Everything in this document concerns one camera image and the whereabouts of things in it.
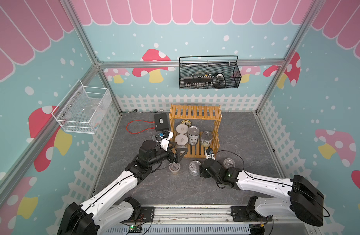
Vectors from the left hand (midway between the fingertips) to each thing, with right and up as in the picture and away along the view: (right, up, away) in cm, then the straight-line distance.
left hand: (182, 149), depth 74 cm
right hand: (+13, -11, +10) cm, 20 cm away
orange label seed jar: (-5, -13, +11) cm, 17 cm away
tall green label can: (+7, +8, +17) cm, 20 cm away
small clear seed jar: (+28, -11, +13) cm, 32 cm away
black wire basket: (+17, +47, +20) cm, 54 cm away
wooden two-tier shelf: (+13, +16, +6) cm, 22 cm away
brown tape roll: (+3, +14, +38) cm, 41 cm away
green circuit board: (-23, -40, -2) cm, 46 cm away
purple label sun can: (+15, +4, +19) cm, 25 cm away
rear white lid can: (-1, +10, +21) cm, 23 cm away
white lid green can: (-1, +3, +15) cm, 15 cm away
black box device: (-17, +15, +38) cm, 44 cm away
